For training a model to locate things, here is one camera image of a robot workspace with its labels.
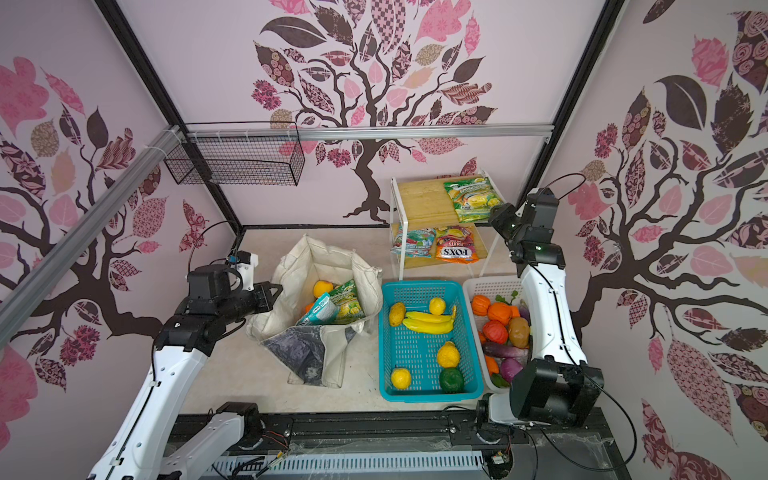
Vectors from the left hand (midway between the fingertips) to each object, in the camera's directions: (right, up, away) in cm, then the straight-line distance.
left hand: (282, 292), depth 74 cm
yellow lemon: (+30, -23, +4) cm, 39 cm away
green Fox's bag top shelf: (+10, -5, +2) cm, 11 cm away
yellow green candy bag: (+50, +25, +5) cm, 56 cm away
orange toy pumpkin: (+61, -8, +16) cm, 64 cm away
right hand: (+56, +22, +2) cm, 60 cm away
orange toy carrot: (+55, -21, +6) cm, 59 cm away
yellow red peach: (+5, -1, +20) cm, 21 cm away
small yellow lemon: (+42, -7, +18) cm, 46 cm away
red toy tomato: (+58, -13, +9) cm, 60 cm away
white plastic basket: (+63, -2, +21) cm, 66 cm away
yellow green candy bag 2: (+15, -6, +14) cm, 21 cm away
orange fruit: (+2, -7, +15) cm, 16 cm away
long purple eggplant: (+58, -17, +6) cm, 60 cm away
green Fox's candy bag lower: (+36, +13, +16) cm, 41 cm away
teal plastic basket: (+39, -18, +14) cm, 45 cm away
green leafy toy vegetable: (+68, -3, +21) cm, 71 cm away
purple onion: (+60, -21, +5) cm, 64 cm away
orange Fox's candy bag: (+48, +13, +16) cm, 52 cm away
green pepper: (+44, -24, +4) cm, 50 cm away
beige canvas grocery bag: (+8, -16, +1) cm, 18 cm away
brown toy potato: (+65, -13, +10) cm, 66 cm away
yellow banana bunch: (+39, -12, +16) cm, 44 cm away
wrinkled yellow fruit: (+30, -9, +16) cm, 35 cm away
